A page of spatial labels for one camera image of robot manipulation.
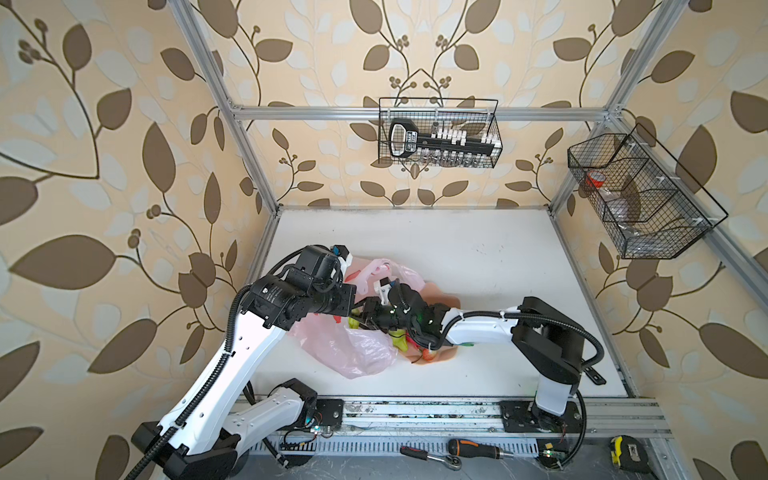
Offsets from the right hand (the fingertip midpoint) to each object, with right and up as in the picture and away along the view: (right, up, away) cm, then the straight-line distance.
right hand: (345, 319), depth 76 cm
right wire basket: (+76, +28, -2) cm, 81 cm away
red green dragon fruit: (+15, -6, +1) cm, 16 cm away
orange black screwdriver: (+31, -28, -8) cm, 42 cm away
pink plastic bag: (-3, -4, -2) cm, 6 cm away
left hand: (+4, +7, -7) cm, 11 cm away
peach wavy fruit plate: (+25, +2, +19) cm, 31 cm away
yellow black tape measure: (+66, -28, -9) cm, 72 cm away
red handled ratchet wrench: (+25, -30, -8) cm, 40 cm away
